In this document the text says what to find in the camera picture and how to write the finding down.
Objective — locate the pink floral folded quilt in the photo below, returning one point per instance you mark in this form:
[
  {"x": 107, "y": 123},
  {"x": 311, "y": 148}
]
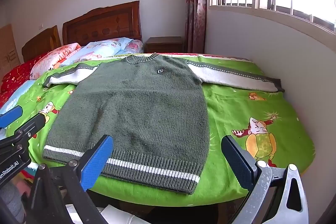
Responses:
[{"x": 52, "y": 58}]

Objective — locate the green cartoon printed blanket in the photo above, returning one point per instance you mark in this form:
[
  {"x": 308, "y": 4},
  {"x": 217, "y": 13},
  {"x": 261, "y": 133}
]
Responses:
[{"x": 236, "y": 108}]

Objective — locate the green knit sweater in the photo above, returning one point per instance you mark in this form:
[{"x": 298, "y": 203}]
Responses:
[{"x": 136, "y": 108}]

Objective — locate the large carved wooden headboard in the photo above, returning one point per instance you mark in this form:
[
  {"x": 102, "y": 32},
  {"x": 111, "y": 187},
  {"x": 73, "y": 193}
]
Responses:
[{"x": 105, "y": 24}]

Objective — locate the small wooden headboard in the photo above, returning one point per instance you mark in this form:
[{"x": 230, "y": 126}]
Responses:
[{"x": 42, "y": 43}]

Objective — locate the red floral curtain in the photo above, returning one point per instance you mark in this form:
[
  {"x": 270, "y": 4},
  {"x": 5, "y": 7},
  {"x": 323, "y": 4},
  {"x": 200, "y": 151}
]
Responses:
[{"x": 195, "y": 3}]

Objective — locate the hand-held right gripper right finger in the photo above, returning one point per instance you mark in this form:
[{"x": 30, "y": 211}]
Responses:
[{"x": 237, "y": 161}]

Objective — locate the white object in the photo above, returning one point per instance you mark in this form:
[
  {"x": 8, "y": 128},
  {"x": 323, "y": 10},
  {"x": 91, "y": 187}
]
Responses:
[{"x": 123, "y": 216}]

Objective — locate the light blue sheet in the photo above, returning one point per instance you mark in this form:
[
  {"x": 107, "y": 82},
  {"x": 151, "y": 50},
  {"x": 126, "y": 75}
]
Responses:
[{"x": 15, "y": 95}]

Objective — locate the wooden nightstand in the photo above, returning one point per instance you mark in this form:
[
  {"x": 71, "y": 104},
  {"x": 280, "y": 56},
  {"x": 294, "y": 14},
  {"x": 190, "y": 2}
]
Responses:
[{"x": 164, "y": 44}]

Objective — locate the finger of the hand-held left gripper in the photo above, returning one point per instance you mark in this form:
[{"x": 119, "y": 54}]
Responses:
[
  {"x": 10, "y": 116},
  {"x": 36, "y": 123}
]

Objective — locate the light blue floral pillow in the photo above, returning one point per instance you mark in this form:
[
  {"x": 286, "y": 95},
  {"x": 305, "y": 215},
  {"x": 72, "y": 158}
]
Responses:
[{"x": 105, "y": 47}]

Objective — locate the light wooden panel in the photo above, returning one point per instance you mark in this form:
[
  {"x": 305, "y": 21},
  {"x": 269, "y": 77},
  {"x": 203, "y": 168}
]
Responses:
[{"x": 8, "y": 48}]

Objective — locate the red bed sheet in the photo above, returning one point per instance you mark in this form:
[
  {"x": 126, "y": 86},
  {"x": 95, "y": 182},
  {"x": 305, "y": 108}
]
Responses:
[{"x": 189, "y": 54}]

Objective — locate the red patterned blanket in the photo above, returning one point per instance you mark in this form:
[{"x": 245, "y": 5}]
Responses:
[{"x": 15, "y": 77}]

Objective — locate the grey cloth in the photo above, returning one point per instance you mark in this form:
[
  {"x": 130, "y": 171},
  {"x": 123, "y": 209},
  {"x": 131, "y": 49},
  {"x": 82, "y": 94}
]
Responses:
[{"x": 10, "y": 200}]

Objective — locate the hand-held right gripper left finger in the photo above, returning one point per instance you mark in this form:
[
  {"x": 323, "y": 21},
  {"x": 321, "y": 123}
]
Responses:
[{"x": 97, "y": 161}]

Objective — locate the pink floral pillow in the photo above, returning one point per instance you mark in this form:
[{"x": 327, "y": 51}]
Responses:
[{"x": 135, "y": 46}]

